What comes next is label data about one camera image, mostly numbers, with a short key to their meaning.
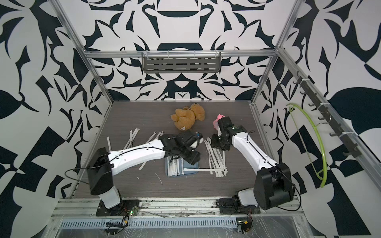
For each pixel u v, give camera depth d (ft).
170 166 2.86
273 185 1.38
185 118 3.17
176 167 2.85
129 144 3.16
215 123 3.35
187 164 2.30
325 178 1.87
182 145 1.97
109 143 3.16
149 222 2.13
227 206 2.44
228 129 2.00
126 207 2.39
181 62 3.10
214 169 2.83
